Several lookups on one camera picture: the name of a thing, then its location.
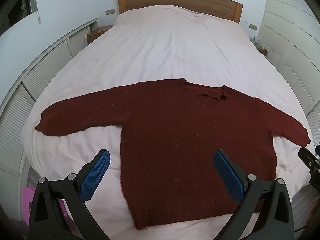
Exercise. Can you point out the dark red knitted sweater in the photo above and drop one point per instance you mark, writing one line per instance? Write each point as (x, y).
(175, 130)

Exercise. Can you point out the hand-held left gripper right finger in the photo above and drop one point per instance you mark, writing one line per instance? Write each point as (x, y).
(228, 172)

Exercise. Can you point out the dark window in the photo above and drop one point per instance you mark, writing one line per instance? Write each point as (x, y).
(17, 7)

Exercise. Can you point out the pink object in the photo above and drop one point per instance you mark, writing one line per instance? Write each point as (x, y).
(26, 200)

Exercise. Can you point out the pale pink bed duvet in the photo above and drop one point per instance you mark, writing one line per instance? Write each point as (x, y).
(162, 42)

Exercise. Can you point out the white panelled wardrobe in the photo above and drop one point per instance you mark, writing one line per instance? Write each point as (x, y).
(287, 30)

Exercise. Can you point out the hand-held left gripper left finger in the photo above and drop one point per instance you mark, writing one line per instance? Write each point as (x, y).
(96, 172)

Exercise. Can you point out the white louvered cabinet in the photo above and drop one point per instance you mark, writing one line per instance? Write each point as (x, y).
(50, 62)

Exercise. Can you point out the wall socket plate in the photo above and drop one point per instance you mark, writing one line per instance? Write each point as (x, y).
(253, 26)
(110, 11)

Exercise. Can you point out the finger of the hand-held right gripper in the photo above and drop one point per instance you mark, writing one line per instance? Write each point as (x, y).
(310, 160)
(318, 150)

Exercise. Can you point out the wooden nightstand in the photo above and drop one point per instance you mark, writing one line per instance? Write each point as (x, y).
(98, 31)
(260, 48)

